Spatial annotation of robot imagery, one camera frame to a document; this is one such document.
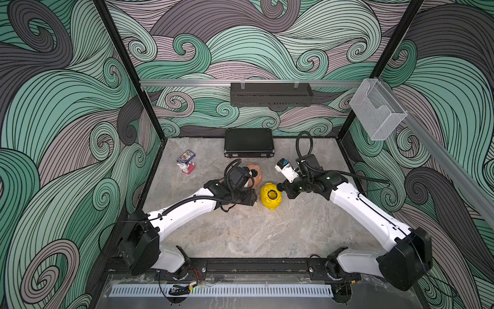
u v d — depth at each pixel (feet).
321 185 1.80
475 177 1.76
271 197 2.80
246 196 2.29
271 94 3.14
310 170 1.95
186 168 3.29
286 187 2.24
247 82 3.04
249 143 3.64
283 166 2.28
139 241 1.32
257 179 3.01
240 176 1.99
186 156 3.58
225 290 2.29
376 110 2.63
